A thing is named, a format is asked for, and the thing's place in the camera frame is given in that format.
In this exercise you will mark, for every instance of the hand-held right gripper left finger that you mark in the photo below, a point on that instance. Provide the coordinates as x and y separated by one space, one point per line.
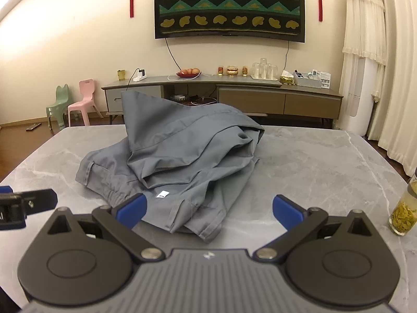
132 210

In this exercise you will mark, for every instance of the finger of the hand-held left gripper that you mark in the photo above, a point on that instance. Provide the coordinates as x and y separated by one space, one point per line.
40 201
5 189

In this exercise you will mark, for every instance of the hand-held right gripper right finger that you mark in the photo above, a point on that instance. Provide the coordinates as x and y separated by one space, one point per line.
286 210

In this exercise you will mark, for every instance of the grey pants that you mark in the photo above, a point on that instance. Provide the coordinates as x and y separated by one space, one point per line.
182 150

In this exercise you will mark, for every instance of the dark remote control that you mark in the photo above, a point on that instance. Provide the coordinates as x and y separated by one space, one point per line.
33 126

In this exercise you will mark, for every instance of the green plastic child chair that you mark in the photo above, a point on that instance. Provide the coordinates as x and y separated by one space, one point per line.
60 104

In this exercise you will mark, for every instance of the pink plastic child chair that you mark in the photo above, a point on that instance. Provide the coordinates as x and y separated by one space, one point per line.
86 97

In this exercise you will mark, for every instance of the glass bottle with green tea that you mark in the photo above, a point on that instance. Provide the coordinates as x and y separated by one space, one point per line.
404 212

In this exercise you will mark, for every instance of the grey brown television cabinet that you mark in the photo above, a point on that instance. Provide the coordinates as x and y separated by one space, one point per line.
247 99

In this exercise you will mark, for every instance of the white standing air conditioner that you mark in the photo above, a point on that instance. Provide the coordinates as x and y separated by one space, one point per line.
358 104

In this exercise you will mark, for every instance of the grey storage box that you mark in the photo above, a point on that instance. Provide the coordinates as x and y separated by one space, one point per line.
306 81

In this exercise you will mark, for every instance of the golden tissue box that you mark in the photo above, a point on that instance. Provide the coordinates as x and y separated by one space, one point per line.
286 79

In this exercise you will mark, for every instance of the white power strip with charger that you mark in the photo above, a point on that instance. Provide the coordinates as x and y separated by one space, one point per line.
140 77

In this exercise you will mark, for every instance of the yellow cup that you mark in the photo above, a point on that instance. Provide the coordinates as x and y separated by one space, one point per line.
121 75

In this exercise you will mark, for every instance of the white printed carton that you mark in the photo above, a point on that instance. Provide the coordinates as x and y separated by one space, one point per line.
325 80

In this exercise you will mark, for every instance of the glass cups with tray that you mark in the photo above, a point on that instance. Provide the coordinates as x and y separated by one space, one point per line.
264 70

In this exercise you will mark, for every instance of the red plate of fruit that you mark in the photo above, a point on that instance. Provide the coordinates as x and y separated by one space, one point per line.
188 72

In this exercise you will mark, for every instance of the wide golden ornament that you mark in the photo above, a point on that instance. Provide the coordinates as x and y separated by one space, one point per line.
232 71

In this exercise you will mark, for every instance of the cream drape curtain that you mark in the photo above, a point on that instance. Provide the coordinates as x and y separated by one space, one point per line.
402 71

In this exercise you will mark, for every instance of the white lace curtain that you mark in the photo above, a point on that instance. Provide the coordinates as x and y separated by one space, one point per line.
363 22

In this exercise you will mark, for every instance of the wall television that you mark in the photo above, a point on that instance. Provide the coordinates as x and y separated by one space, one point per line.
228 3

